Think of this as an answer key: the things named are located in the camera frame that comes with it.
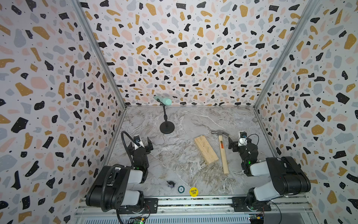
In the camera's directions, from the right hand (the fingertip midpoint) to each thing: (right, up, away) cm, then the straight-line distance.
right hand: (240, 136), depth 91 cm
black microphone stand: (-51, +5, +15) cm, 53 cm away
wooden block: (-23, -9, +1) cm, 24 cm away
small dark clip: (-44, -25, -14) cm, 52 cm away
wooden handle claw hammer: (-10, +1, +12) cm, 16 cm away
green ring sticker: (-38, -29, -12) cm, 49 cm away
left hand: (-63, -2, -4) cm, 63 cm away
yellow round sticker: (-31, -29, -13) cm, 45 cm away
